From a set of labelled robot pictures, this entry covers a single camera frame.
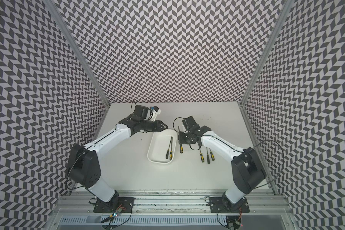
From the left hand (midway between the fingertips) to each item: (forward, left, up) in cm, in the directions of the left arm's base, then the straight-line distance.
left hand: (165, 128), depth 84 cm
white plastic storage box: (-2, +5, -15) cm, 16 cm away
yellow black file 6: (-10, -29, -16) cm, 35 cm away
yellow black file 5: (-11, -26, -16) cm, 33 cm away
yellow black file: (-8, -3, -16) cm, 18 cm away
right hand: (-5, -9, -6) cm, 12 cm away
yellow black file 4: (-11, -22, -16) cm, 29 cm away
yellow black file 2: (-8, 0, -15) cm, 17 cm away
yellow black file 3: (-8, -9, -6) cm, 13 cm away
